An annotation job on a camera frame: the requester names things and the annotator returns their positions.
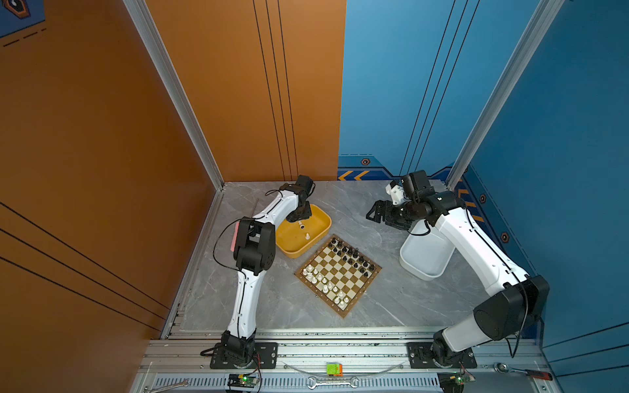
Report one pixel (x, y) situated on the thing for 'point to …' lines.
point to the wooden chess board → (339, 275)
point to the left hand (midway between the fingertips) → (301, 213)
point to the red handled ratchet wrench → (504, 368)
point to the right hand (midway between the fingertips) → (373, 218)
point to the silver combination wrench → (312, 382)
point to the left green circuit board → (242, 380)
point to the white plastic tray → (425, 251)
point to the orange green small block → (334, 369)
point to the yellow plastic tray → (295, 238)
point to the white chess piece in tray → (307, 237)
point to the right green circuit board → (452, 381)
